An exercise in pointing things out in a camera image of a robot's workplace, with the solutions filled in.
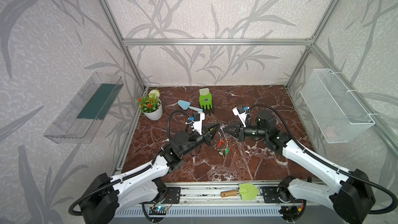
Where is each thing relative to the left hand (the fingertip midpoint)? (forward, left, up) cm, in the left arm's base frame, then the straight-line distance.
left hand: (222, 122), depth 67 cm
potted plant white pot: (+20, +40, -14) cm, 47 cm away
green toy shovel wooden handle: (-23, -14, -27) cm, 37 cm away
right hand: (+1, -1, -4) cm, 4 cm away
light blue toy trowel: (+31, +22, -29) cm, 48 cm away
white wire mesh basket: (+1, -48, +6) cm, 49 cm away
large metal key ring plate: (-6, 0, -8) cm, 10 cm away
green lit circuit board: (-30, +28, -28) cm, 50 cm away
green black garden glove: (+35, +8, -29) cm, 46 cm away
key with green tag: (-7, -3, -15) cm, 17 cm away
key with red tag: (-6, 0, -7) cm, 10 cm away
